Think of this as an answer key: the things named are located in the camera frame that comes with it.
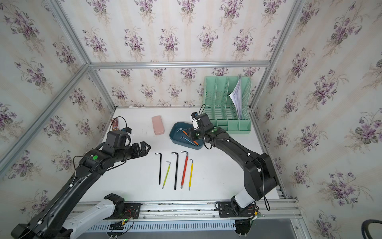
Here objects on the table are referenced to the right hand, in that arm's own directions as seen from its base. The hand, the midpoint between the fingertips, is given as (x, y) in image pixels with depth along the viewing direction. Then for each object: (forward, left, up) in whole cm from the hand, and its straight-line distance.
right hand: (192, 131), depth 86 cm
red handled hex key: (-16, +4, -16) cm, 23 cm away
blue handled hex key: (+6, +7, -15) cm, 18 cm away
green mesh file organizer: (+36, -24, -17) cm, 46 cm away
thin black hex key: (-7, +20, -15) cm, 26 cm away
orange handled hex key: (+11, +6, -15) cm, 20 cm away
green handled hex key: (-19, +15, -16) cm, 29 cm away
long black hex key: (-16, +9, -16) cm, 24 cm away
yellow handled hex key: (-18, 0, -17) cm, 25 cm away
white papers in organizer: (+22, -28, +9) cm, 36 cm away
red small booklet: (+15, +57, -14) cm, 61 cm away
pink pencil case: (+16, +26, -15) cm, 34 cm away
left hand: (-15, +23, +5) cm, 28 cm away
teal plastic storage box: (+9, +10, -16) cm, 21 cm away
